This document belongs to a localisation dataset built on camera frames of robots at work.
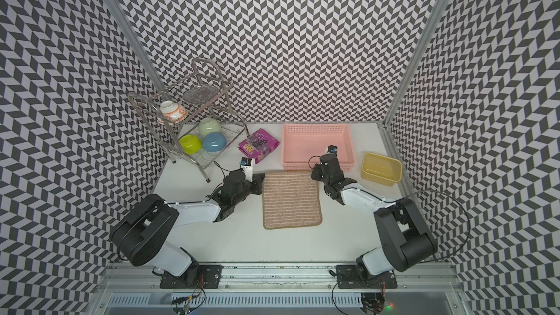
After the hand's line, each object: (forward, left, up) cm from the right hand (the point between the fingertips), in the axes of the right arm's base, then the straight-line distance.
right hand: (318, 169), depth 92 cm
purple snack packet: (+15, +27, -2) cm, 31 cm away
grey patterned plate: (+37, +57, +12) cm, 69 cm away
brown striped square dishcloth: (-10, +12, -7) cm, 18 cm away
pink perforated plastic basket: (+19, +6, -8) cm, 22 cm away
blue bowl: (+13, +47, +3) cm, 49 cm away
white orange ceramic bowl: (+9, +55, +25) cm, 61 cm away
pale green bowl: (+24, +52, +3) cm, 57 cm away
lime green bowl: (+12, +58, +3) cm, 59 cm away
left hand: (-3, +23, 0) cm, 23 cm away
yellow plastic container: (+5, -31, -9) cm, 33 cm away
